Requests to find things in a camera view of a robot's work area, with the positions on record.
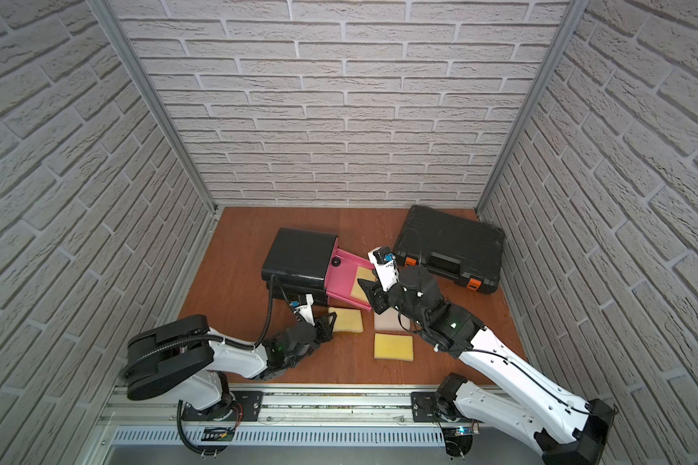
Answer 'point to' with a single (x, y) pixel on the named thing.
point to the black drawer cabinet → (300, 262)
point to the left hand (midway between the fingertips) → (343, 314)
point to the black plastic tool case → (467, 251)
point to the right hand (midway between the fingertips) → (370, 276)
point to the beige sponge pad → (389, 320)
